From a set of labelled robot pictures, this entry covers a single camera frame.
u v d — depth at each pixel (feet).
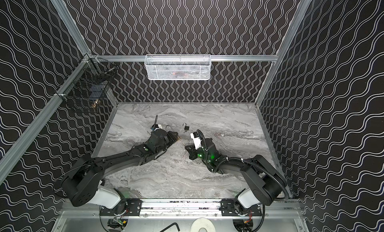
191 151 2.50
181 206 2.49
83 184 1.43
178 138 2.80
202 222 2.30
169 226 2.27
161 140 2.19
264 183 1.45
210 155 2.22
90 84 3.21
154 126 2.62
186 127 3.49
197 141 2.56
